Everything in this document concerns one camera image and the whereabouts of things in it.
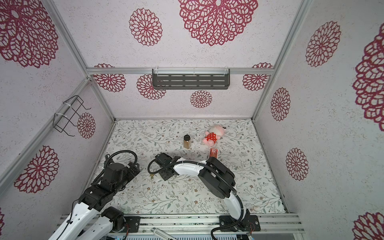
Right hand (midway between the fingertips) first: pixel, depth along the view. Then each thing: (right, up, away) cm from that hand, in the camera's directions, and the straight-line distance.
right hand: (164, 170), depth 91 cm
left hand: (-14, +3, -13) cm, 19 cm away
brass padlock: (-8, -2, -1) cm, 8 cm away
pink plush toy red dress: (+33, +23, +12) cm, 42 cm away
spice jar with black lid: (+13, +17, +7) cm, 23 cm away
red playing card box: (+31, +10, +8) cm, 34 cm away
